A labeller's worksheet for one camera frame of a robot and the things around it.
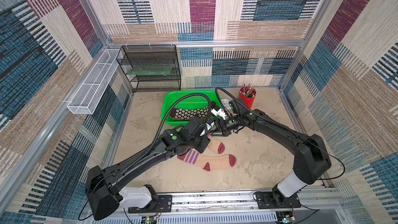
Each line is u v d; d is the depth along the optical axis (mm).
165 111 992
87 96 929
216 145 912
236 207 728
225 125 704
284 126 523
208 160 854
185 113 1021
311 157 447
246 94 1019
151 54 1015
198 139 595
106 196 372
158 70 1023
